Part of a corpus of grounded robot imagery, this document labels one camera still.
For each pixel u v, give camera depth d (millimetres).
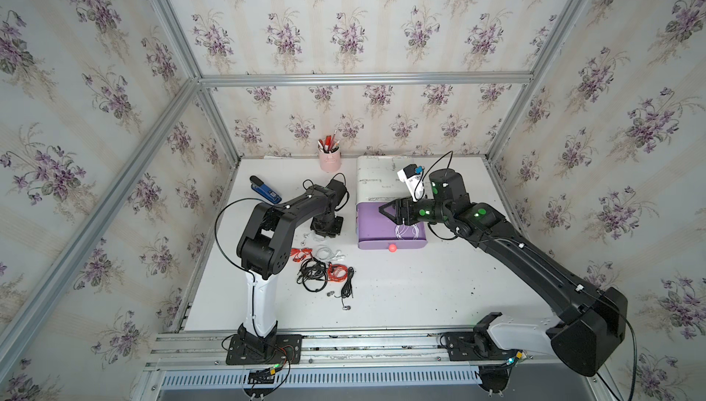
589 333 378
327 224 839
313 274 860
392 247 748
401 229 800
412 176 649
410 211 631
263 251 526
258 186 1065
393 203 660
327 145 1119
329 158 1084
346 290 834
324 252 914
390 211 690
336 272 863
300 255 905
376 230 810
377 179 835
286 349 729
